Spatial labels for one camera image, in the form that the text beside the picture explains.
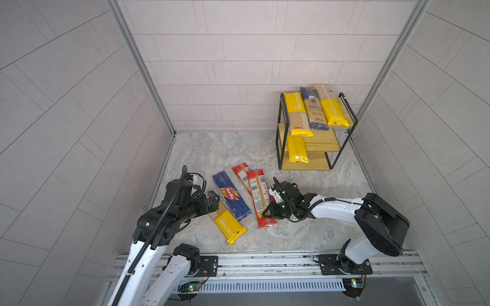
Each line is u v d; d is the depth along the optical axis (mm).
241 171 950
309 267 722
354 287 678
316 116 738
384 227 431
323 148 887
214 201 589
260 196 846
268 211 765
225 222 801
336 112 756
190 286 653
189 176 609
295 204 661
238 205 845
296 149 846
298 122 732
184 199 500
